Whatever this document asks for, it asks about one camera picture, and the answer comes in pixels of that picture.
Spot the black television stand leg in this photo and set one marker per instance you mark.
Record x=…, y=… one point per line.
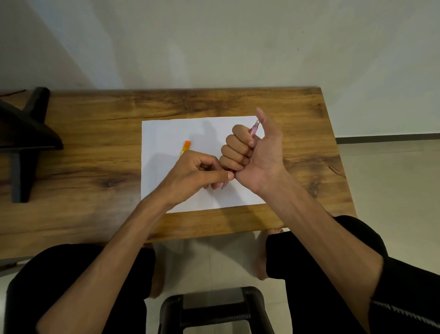
x=20, y=179

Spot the person's left hand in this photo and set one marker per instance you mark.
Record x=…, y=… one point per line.
x=189, y=175

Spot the dark skirting board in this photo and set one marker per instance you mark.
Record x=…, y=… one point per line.
x=388, y=138

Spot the person's right hand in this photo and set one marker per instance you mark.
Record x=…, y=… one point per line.
x=264, y=161

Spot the white paper sheet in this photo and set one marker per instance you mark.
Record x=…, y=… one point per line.
x=165, y=137

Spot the person's left forearm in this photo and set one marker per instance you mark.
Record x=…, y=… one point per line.
x=103, y=261

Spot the person's right trouser leg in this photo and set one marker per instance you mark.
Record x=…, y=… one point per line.
x=295, y=261

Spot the grey metal bar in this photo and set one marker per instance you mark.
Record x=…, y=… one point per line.
x=8, y=268

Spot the person's trouser leg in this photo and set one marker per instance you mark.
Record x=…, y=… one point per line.
x=295, y=261
x=41, y=275

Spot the person's right foot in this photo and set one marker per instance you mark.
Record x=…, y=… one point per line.
x=261, y=265

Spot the black stool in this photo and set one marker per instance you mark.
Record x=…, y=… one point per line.
x=172, y=309

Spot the person's foot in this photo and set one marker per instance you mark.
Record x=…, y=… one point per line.
x=261, y=265
x=156, y=282

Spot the black right shirt sleeve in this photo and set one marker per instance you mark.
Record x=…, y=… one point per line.
x=409, y=292

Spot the person's left foot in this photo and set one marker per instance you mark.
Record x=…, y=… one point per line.
x=156, y=282

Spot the person's left trouser leg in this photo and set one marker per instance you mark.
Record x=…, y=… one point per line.
x=41, y=275

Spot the person's right forearm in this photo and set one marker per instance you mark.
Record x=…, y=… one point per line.
x=319, y=234

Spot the pink mechanical pencil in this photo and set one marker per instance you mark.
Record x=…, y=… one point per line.
x=254, y=129

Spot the orange pen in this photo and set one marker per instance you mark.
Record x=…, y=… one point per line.
x=186, y=146

